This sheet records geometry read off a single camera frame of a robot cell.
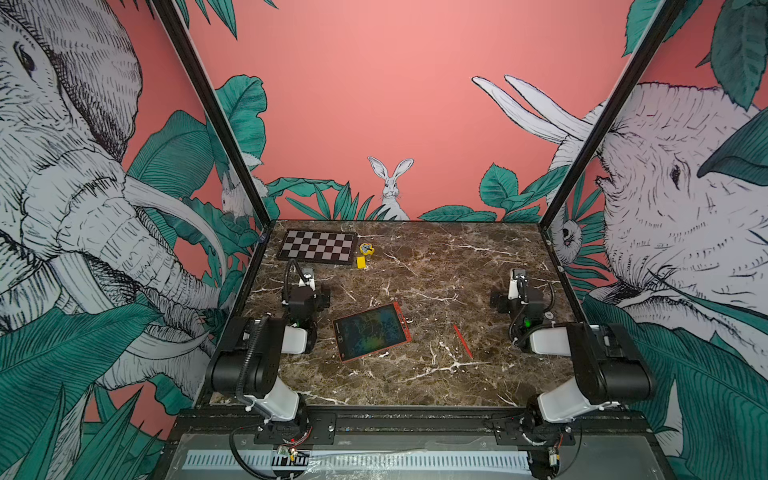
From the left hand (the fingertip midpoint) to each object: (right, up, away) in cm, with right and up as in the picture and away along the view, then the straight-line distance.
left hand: (307, 279), depth 94 cm
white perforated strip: (+21, -41, -24) cm, 52 cm away
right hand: (+65, 0, +1) cm, 65 cm away
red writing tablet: (+20, -16, -3) cm, 26 cm away
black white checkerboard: (0, +11, +16) cm, 20 cm away
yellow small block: (+16, +5, +13) cm, 21 cm away
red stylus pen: (+49, -19, -4) cm, 53 cm away
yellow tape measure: (+18, +10, +17) cm, 26 cm away
